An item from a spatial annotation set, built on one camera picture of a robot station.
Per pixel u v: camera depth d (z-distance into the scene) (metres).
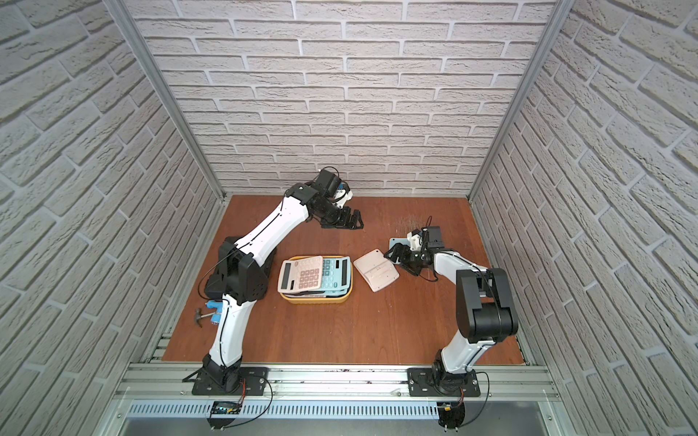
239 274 0.54
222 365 0.62
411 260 0.83
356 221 0.80
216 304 0.87
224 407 0.72
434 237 0.77
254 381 0.73
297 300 0.86
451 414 0.70
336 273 0.87
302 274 0.85
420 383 0.74
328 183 0.72
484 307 0.47
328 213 0.75
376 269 0.94
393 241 1.03
